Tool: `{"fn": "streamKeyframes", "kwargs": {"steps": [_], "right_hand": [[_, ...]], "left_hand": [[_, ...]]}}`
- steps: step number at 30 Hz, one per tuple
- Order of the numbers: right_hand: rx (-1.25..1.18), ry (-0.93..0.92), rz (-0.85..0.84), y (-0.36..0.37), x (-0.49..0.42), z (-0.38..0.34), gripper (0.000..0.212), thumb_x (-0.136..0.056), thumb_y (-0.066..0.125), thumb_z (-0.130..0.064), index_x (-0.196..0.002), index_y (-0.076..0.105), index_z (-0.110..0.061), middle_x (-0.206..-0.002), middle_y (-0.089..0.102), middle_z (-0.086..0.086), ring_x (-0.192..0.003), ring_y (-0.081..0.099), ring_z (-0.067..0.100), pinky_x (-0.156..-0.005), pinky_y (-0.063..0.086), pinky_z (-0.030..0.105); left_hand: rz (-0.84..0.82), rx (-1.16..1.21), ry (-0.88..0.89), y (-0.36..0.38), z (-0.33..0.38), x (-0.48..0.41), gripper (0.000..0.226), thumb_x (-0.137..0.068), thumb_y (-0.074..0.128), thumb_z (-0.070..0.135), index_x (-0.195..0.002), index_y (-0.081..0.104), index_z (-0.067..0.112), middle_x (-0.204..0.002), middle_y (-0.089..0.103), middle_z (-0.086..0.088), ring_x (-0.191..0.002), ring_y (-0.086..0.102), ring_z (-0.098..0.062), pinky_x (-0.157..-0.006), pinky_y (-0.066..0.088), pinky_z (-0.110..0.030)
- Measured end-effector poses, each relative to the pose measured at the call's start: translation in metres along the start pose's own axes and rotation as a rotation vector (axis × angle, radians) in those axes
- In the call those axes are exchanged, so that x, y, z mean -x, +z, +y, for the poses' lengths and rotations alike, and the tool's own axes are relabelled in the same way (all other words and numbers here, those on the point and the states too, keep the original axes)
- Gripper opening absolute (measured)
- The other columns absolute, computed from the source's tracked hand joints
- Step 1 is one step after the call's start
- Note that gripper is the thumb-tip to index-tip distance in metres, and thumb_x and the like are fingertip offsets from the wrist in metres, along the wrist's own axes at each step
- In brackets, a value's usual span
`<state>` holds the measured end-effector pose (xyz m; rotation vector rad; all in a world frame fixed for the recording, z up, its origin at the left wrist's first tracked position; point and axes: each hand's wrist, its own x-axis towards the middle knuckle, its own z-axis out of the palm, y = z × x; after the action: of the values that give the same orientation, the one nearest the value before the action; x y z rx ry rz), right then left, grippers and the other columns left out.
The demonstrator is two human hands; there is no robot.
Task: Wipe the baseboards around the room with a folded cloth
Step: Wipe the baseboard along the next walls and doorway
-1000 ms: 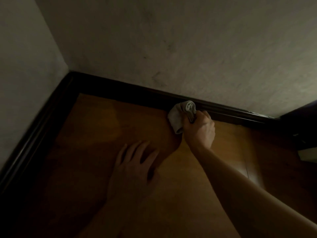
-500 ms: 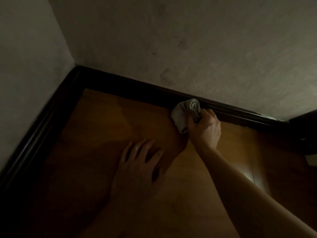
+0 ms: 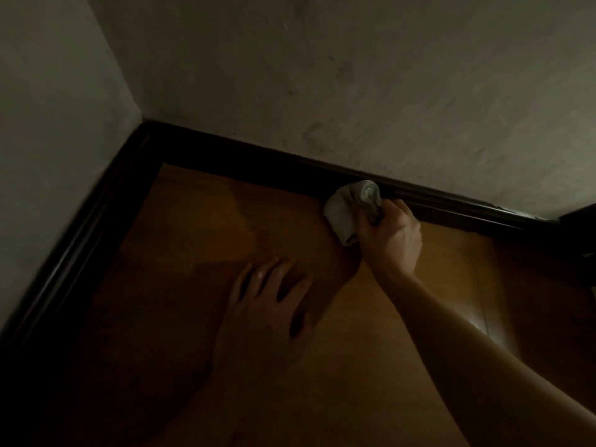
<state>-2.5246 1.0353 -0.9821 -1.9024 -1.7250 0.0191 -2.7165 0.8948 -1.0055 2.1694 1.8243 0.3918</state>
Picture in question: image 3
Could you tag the person's right hand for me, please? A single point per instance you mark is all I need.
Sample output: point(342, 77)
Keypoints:
point(393, 246)

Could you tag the person's right forearm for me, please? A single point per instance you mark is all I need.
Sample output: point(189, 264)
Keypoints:
point(489, 367)

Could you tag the person's left hand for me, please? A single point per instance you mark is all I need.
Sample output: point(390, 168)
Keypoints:
point(260, 330)

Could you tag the grey cleaning cloth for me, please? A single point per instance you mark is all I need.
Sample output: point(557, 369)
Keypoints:
point(342, 214)

